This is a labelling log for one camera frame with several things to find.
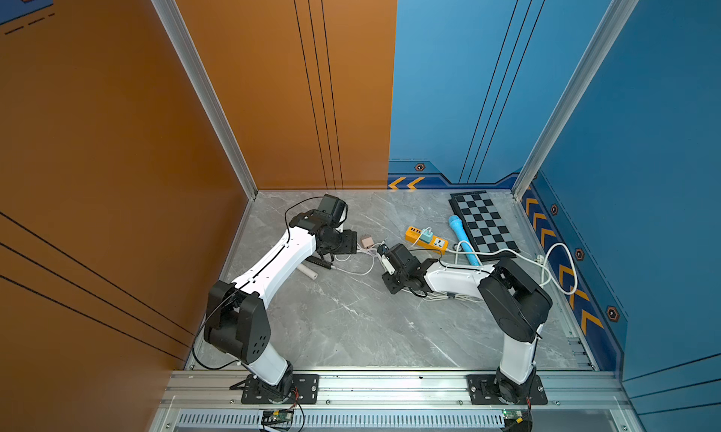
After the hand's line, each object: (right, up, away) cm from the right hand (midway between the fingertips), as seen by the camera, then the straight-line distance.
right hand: (388, 276), depth 95 cm
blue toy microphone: (+26, +19, +10) cm, 34 cm away
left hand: (-13, +13, -9) cm, 20 cm away
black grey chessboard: (+37, +18, +10) cm, 42 cm away
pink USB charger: (-7, +11, +6) cm, 15 cm away
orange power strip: (+17, +11, +4) cm, 21 cm away
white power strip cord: (+52, +3, -1) cm, 52 cm away
